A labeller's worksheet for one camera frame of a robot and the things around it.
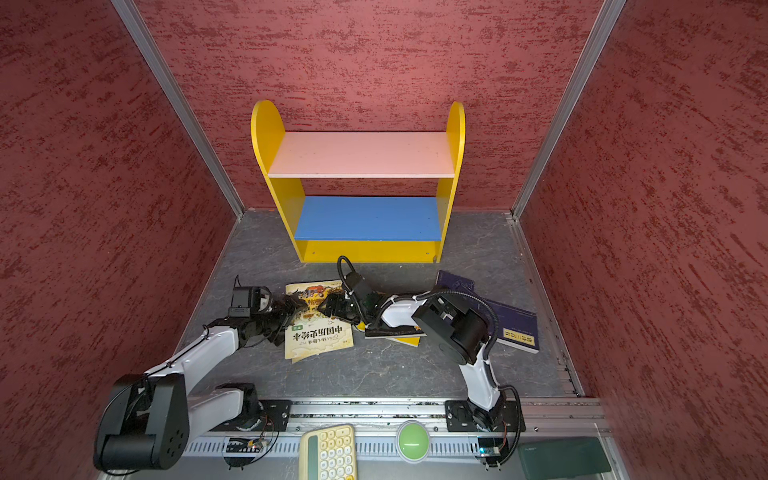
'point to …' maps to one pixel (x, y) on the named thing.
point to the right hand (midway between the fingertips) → (324, 318)
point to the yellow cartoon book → (411, 341)
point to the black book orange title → (393, 332)
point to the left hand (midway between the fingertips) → (303, 322)
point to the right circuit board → (490, 446)
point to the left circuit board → (243, 445)
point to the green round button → (412, 441)
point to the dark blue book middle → (448, 282)
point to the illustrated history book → (314, 332)
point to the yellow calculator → (328, 453)
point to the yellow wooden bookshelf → (360, 197)
